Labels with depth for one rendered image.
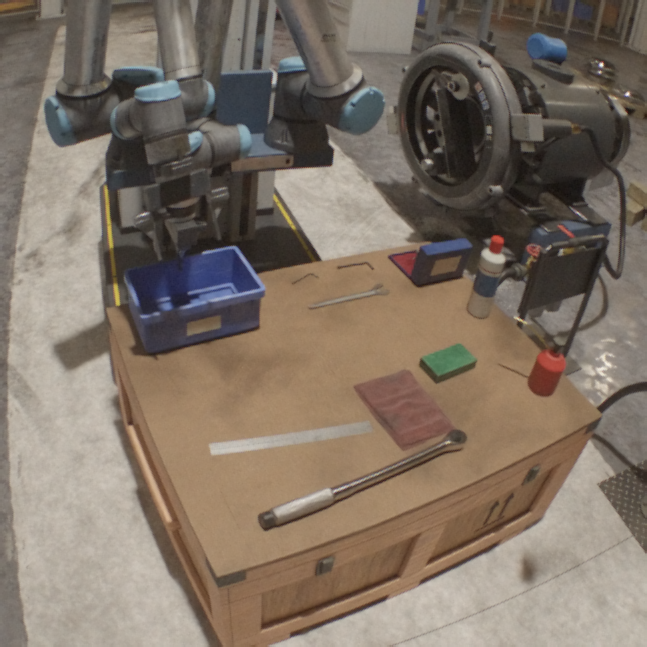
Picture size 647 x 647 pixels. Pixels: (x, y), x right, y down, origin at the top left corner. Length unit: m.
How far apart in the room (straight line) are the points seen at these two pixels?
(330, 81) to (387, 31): 4.99
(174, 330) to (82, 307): 1.04
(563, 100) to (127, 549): 2.41
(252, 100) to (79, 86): 0.59
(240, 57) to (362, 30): 4.56
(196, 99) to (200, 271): 0.46
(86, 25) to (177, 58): 0.26
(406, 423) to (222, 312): 0.47
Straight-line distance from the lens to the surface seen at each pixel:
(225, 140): 1.44
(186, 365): 1.44
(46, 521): 1.78
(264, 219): 2.27
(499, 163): 2.42
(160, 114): 1.21
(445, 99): 2.59
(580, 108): 2.89
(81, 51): 1.52
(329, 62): 1.54
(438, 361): 1.49
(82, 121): 1.58
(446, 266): 1.76
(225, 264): 1.62
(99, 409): 2.02
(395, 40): 6.62
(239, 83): 1.85
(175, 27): 1.40
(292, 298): 1.64
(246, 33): 1.86
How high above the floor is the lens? 1.44
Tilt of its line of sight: 39 degrees down
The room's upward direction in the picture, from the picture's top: 8 degrees clockwise
